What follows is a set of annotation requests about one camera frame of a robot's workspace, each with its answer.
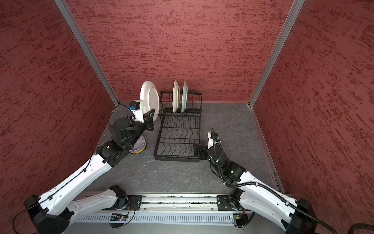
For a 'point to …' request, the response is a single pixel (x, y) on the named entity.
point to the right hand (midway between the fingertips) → (199, 147)
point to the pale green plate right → (184, 97)
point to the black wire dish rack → (177, 132)
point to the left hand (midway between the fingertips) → (153, 111)
